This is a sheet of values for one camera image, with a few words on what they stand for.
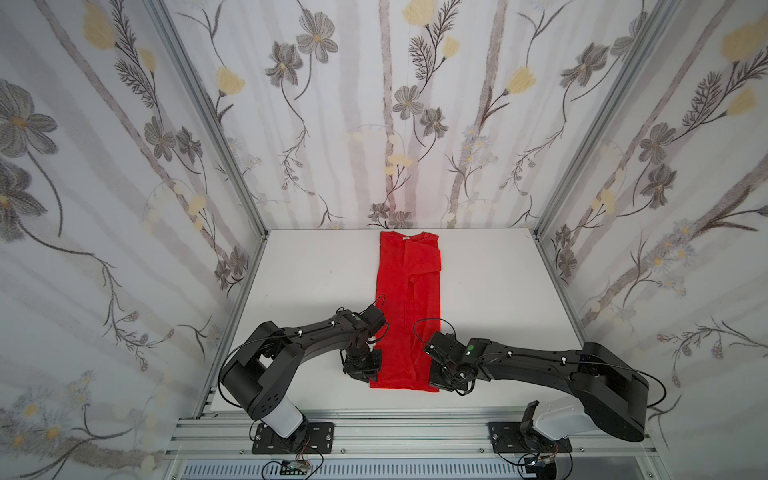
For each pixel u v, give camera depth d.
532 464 0.72
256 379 0.45
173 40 0.72
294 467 0.71
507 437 0.73
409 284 1.04
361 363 0.74
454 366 0.65
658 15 0.69
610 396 0.42
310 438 0.73
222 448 0.73
